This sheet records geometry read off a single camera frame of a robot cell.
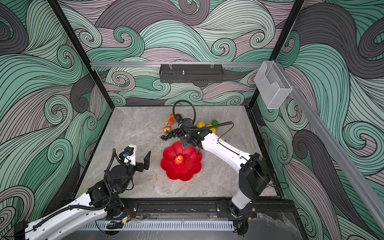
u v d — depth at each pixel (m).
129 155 0.60
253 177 0.42
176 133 0.98
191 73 0.95
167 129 1.01
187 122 0.63
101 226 0.69
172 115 1.11
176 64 0.95
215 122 1.07
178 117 1.08
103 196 0.53
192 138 0.58
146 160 0.67
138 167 0.65
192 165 0.86
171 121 1.09
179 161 0.84
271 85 0.78
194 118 0.76
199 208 0.74
